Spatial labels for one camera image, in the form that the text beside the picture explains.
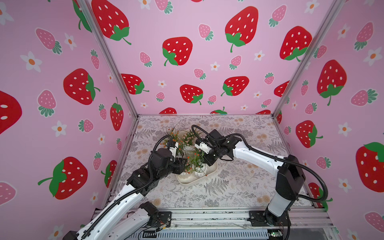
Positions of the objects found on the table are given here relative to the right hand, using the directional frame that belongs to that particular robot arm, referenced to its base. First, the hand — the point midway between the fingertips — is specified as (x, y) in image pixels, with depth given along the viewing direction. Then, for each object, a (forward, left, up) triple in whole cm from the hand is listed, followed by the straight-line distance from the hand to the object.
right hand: (200, 163), depth 81 cm
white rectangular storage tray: (+8, +11, -5) cm, 15 cm away
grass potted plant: (-3, +1, 0) cm, 4 cm away
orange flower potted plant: (+19, +18, -1) cm, 27 cm away
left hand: (-3, +8, +8) cm, 12 cm away
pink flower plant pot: (+13, +8, +3) cm, 16 cm away
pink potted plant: (-4, +6, -1) cm, 8 cm away
